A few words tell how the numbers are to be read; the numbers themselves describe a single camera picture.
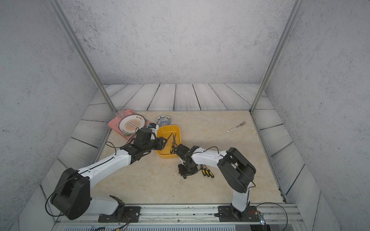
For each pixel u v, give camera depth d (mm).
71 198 415
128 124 1111
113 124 1118
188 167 744
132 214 732
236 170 471
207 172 867
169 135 1050
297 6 701
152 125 773
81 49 852
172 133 1065
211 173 866
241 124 1113
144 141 670
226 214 726
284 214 741
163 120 1120
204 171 870
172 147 978
